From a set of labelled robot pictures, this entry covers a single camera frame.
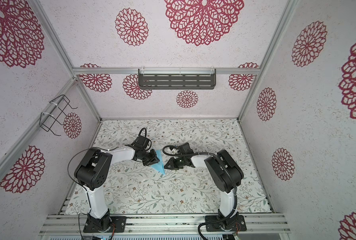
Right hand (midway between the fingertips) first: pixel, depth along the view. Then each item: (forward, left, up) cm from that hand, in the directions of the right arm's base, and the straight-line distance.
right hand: (165, 166), depth 91 cm
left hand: (+5, +5, -4) cm, 8 cm away
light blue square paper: (+1, +4, -3) cm, 5 cm away
